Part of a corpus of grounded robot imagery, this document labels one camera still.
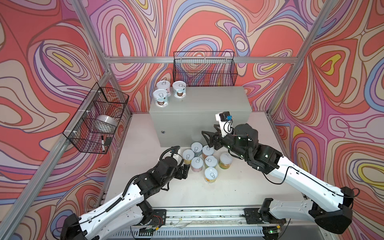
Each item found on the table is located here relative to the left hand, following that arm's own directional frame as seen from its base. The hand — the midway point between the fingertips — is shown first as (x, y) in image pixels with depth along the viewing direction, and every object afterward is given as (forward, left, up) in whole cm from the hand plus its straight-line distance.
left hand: (185, 163), depth 77 cm
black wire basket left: (+12, +44, +16) cm, 48 cm away
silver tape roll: (+16, +37, +17) cm, 44 cm away
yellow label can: (+9, -1, -9) cm, 13 cm away
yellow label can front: (-3, -14, -9) cm, 17 cm away
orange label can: (+12, -13, -9) cm, 19 cm away
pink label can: (+4, -7, -10) cm, 12 cm away
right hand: (+5, -12, +20) cm, 24 cm away
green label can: (+5, -15, -9) cm, 18 cm away
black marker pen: (+5, +40, +10) cm, 42 cm away
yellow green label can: (+4, -22, -7) cm, 24 cm away
